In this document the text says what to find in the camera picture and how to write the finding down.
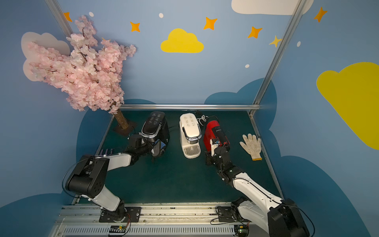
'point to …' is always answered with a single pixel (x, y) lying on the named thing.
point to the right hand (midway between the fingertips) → (209, 150)
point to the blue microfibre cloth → (162, 144)
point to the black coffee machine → (156, 130)
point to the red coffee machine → (211, 122)
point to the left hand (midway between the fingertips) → (155, 140)
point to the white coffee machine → (190, 134)
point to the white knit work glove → (252, 146)
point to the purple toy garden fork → (105, 153)
